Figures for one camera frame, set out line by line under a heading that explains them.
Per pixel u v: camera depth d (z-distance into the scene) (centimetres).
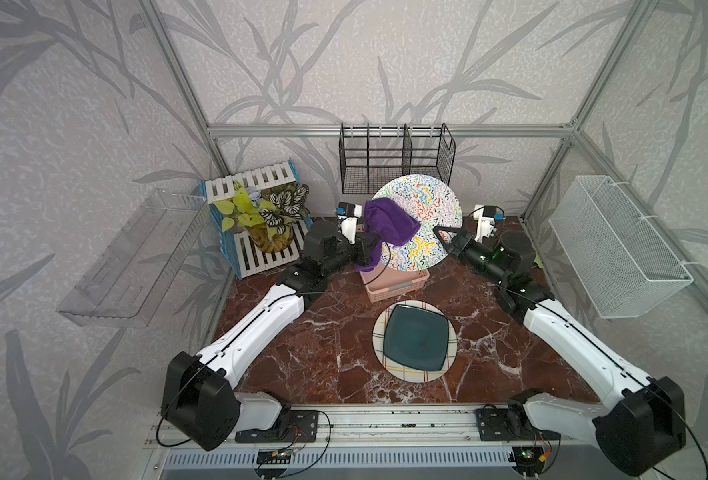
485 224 66
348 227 66
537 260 108
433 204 73
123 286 64
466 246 63
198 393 39
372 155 105
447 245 68
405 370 83
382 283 96
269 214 86
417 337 87
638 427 39
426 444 72
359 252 66
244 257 105
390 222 73
